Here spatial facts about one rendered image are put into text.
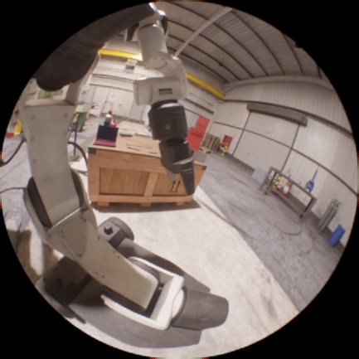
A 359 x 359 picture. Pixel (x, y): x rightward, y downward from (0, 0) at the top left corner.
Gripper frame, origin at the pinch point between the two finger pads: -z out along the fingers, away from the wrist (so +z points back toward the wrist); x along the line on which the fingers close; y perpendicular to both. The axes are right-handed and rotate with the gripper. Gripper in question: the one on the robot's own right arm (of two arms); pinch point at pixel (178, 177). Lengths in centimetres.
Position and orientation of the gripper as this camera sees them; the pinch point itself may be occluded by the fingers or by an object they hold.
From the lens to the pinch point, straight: 32.4
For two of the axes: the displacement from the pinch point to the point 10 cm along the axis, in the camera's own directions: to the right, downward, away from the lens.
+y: -8.8, 3.4, -3.4
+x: -4.4, -3.2, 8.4
